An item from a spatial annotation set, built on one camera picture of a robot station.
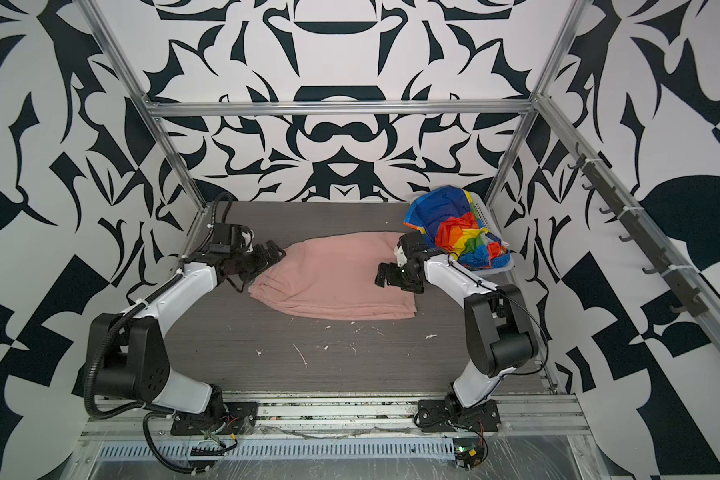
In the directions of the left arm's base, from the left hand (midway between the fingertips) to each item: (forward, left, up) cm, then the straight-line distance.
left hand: (276, 254), depth 89 cm
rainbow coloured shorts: (+18, -55, -5) cm, 58 cm away
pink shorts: (+2, -16, -17) cm, 23 cm away
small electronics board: (-48, -48, -14) cm, 70 cm away
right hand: (-6, -33, -7) cm, 35 cm away
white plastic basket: (+16, -69, -5) cm, 71 cm away
